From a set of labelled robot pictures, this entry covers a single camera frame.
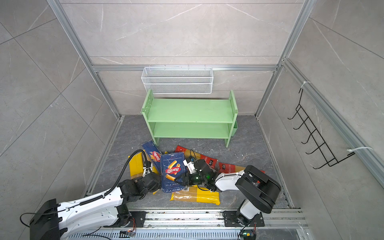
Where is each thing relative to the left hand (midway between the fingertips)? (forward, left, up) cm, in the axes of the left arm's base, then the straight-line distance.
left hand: (157, 175), depth 83 cm
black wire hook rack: (+5, -77, +27) cm, 82 cm away
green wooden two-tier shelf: (+25, -20, +19) cm, 38 cm away
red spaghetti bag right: (+4, -39, -1) cm, 39 cm away
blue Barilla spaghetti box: (+13, +3, 0) cm, 14 cm away
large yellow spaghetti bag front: (-10, -21, -2) cm, 24 cm away
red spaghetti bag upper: (+15, -18, -2) cm, 24 cm away
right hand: (-3, -12, 0) cm, 12 cm away
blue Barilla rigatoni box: (+3, -9, +4) cm, 10 cm away
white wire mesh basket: (+57, -12, +24) cm, 64 cm away
